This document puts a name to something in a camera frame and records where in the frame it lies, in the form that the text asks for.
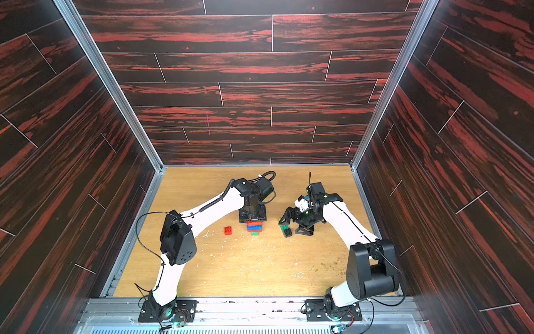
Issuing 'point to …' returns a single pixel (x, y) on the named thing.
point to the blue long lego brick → (254, 227)
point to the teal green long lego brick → (284, 227)
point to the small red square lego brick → (228, 230)
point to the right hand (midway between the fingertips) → (292, 226)
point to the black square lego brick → (288, 232)
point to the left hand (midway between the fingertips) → (261, 221)
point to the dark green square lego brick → (254, 233)
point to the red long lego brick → (254, 231)
